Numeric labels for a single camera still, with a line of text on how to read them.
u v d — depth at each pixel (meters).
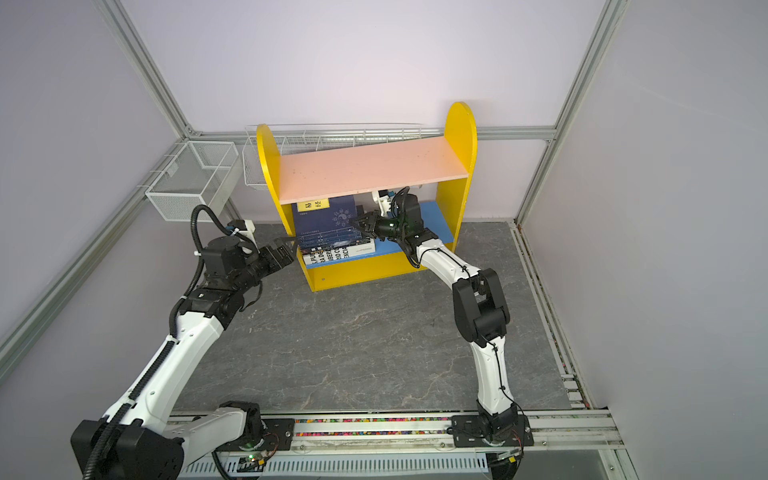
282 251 0.68
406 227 0.74
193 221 0.52
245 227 0.68
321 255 0.89
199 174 1.00
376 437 0.75
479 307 0.55
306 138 0.93
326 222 0.85
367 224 0.79
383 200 0.84
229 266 0.57
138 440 0.37
